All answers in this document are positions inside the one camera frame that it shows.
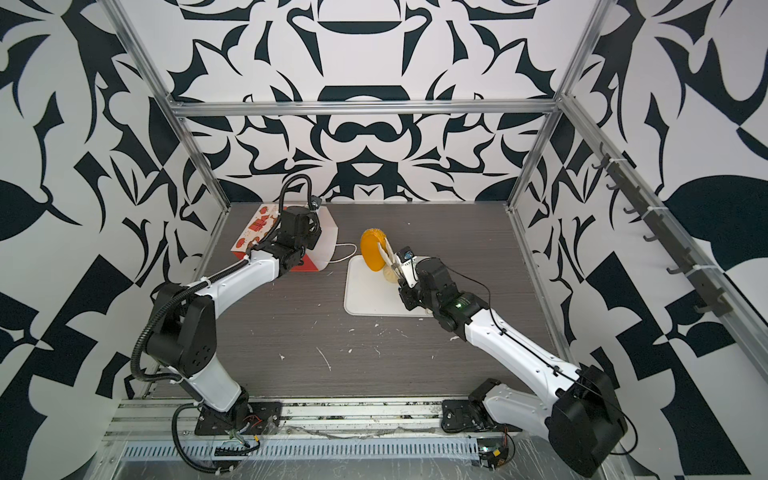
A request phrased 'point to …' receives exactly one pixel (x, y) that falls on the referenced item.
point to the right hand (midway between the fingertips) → (404, 276)
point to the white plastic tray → (367, 293)
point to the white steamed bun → (390, 274)
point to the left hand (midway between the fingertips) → (303, 215)
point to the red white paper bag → (265, 221)
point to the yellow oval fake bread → (371, 252)
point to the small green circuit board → (492, 452)
